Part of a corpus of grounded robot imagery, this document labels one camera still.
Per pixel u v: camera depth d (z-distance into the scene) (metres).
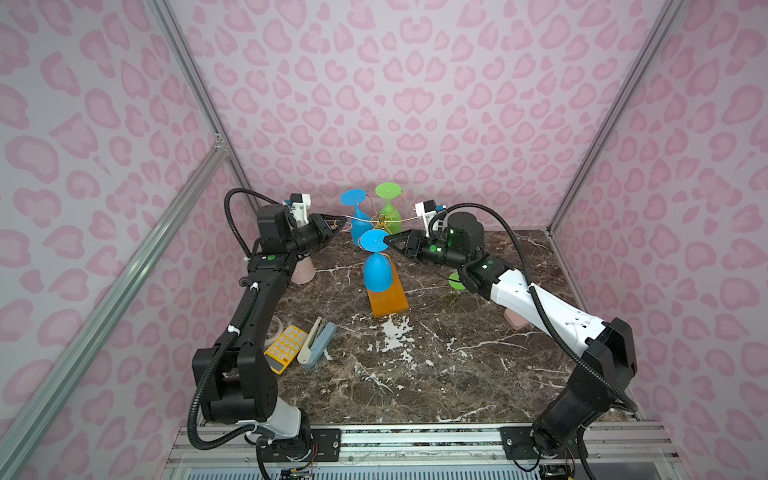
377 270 0.77
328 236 0.70
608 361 0.43
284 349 0.88
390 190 0.86
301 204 0.73
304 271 1.01
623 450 0.73
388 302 0.98
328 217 0.73
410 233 0.66
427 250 0.64
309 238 0.70
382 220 0.80
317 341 0.88
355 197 0.85
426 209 0.68
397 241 0.72
